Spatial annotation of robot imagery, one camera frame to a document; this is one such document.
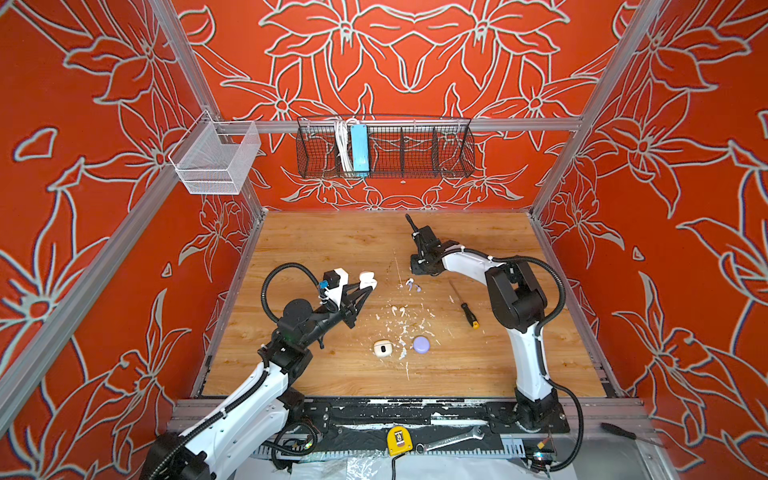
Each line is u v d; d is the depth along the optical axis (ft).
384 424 2.39
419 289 3.14
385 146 3.19
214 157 3.08
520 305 1.83
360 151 2.95
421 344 2.79
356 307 2.20
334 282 2.00
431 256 2.49
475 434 2.33
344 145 2.94
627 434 2.33
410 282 3.20
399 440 2.24
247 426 1.62
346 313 2.08
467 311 2.97
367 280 2.32
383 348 2.72
